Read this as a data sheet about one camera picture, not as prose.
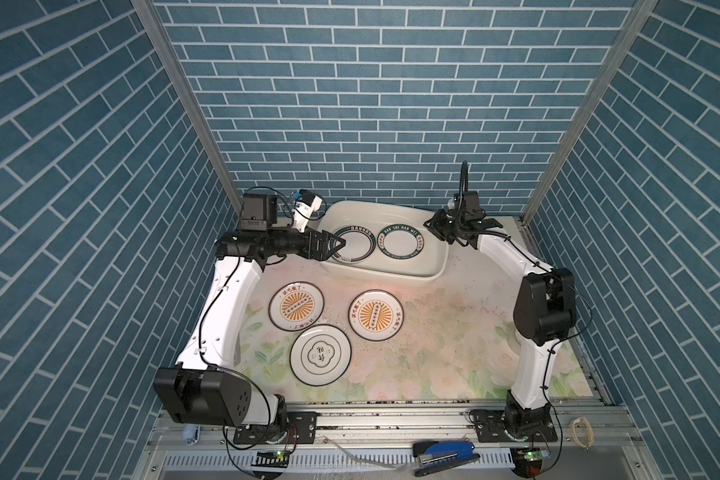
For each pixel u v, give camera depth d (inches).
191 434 27.6
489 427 29.0
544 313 21.0
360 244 43.6
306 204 24.9
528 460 28.2
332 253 26.1
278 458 28.4
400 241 44.5
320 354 33.5
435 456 26.8
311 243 24.4
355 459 27.7
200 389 15.0
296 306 37.8
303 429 28.7
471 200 29.6
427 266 41.5
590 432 28.5
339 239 26.7
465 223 29.1
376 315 36.9
